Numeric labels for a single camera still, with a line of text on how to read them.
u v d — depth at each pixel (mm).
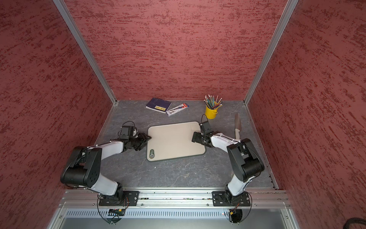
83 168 453
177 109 1136
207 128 757
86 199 768
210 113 1029
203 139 723
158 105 1173
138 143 843
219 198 739
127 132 753
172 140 939
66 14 734
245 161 472
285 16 741
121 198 680
